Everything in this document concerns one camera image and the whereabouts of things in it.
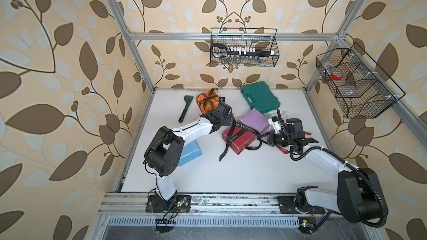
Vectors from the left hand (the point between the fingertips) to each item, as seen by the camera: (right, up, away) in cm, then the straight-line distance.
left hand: (220, 113), depth 93 cm
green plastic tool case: (+27, +10, +19) cm, 35 cm away
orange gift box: (-13, +6, +9) cm, 17 cm away
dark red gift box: (+12, -15, -6) cm, 20 cm away
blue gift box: (-15, -19, -8) cm, 26 cm away
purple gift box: (+20, -3, +2) cm, 20 cm away
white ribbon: (+41, -1, +12) cm, 42 cm away
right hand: (+19, -13, -9) cm, 25 cm away
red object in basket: (+58, +19, -12) cm, 62 cm away
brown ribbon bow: (-7, +9, +12) cm, 17 cm away
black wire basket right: (+63, +12, -20) cm, 67 cm away
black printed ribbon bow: (+5, -14, -5) cm, 16 cm away
